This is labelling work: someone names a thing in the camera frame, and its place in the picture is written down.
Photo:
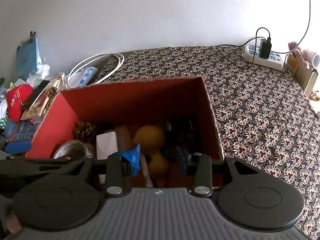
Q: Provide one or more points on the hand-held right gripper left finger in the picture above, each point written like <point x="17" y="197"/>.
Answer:
<point x="133" y="156"/>

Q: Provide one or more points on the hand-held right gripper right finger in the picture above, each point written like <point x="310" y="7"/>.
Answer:
<point x="182" y="162"/>

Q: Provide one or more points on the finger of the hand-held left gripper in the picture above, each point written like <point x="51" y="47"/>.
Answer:
<point x="37" y="160"/>
<point x="25" y="173"/>

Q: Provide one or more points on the white tube with blue cap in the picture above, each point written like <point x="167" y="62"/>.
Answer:
<point x="147" y="175"/>

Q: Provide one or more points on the orange gourd toy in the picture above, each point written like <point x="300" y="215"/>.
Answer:
<point x="150" y="137"/>

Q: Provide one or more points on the small black packet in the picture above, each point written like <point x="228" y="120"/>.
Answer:
<point x="180" y="132"/>

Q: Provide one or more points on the red cardboard box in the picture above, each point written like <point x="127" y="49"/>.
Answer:
<point x="140" y="100"/>

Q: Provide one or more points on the brown wooden object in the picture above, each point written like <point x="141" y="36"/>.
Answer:
<point x="125" y="136"/>

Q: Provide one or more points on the blue cylinder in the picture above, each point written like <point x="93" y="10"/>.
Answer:
<point x="17" y="147"/>

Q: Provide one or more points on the blue patterned book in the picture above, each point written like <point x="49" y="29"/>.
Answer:
<point x="22" y="132"/>

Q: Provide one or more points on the green striped cloth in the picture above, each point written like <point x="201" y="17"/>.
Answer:
<point x="2" y="123"/>

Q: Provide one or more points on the wooden framed picture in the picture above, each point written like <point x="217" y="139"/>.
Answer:
<point x="37" y="108"/>

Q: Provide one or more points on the large pine cone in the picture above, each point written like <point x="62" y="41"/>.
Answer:
<point x="83" y="130"/>

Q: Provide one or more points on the red plush heart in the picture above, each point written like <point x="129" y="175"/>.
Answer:
<point x="17" y="102"/>

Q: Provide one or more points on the black smartphone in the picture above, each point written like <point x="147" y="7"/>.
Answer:
<point x="37" y="93"/>

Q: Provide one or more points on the small pine cone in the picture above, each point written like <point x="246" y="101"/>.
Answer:
<point x="52" y="91"/>

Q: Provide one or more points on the white card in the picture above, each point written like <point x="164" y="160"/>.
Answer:
<point x="20" y="82"/>

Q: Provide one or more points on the crumpled white tissue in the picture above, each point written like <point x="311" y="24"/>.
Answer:
<point x="41" y="71"/>

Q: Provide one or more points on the blue and white packet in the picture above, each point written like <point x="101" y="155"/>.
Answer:
<point x="82" y="76"/>

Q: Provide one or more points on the white power strip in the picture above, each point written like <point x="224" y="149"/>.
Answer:
<point x="252" y="52"/>

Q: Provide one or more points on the gold paper gift bag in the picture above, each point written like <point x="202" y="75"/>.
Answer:
<point x="300" y="72"/>

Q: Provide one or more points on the pink plush toy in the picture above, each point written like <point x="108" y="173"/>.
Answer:
<point x="298" y="52"/>

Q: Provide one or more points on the white cup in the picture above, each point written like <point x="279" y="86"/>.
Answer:
<point x="315" y="60"/>

